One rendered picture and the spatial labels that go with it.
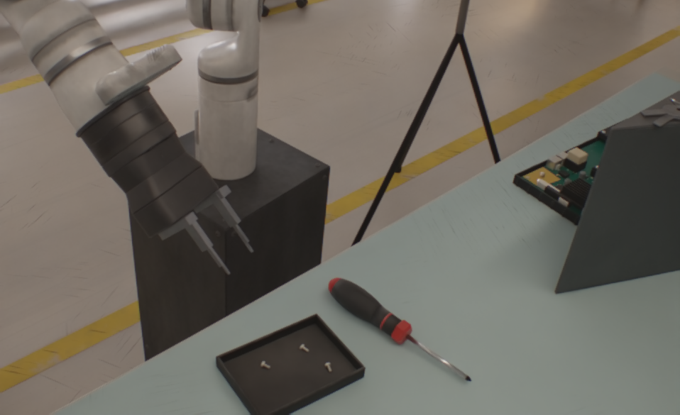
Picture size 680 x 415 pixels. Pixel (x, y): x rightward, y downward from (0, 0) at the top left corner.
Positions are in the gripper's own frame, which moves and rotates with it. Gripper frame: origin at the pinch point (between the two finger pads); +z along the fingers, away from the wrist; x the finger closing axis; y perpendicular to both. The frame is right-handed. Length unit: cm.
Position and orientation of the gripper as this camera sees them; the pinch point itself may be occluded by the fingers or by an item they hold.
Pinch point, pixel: (240, 262)
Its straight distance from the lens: 67.3
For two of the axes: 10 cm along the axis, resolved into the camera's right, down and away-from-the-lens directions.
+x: -5.0, 4.6, -7.3
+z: 5.6, 8.2, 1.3
